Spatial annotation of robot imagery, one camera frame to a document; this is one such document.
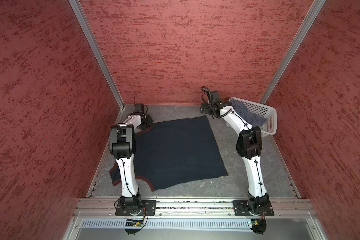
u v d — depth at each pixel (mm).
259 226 707
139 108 875
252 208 663
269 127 1023
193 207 757
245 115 1029
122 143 593
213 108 757
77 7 708
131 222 728
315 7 710
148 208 745
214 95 811
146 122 926
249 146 599
